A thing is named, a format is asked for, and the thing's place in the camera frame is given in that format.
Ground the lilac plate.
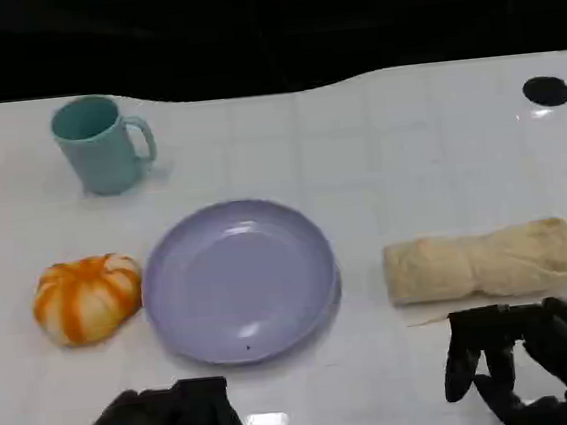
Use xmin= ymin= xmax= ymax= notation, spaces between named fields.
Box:
xmin=134 ymin=191 xmax=349 ymax=375

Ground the orange and white bread roll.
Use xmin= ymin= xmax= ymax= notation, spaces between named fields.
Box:
xmin=28 ymin=250 xmax=149 ymax=351

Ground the black table grommet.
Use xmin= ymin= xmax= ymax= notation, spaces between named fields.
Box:
xmin=521 ymin=74 xmax=567 ymax=111

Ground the pale green mug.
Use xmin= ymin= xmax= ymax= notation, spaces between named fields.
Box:
xmin=48 ymin=90 xmax=162 ymax=201

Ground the thin beige splinter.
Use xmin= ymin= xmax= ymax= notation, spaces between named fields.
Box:
xmin=405 ymin=313 xmax=450 ymax=328

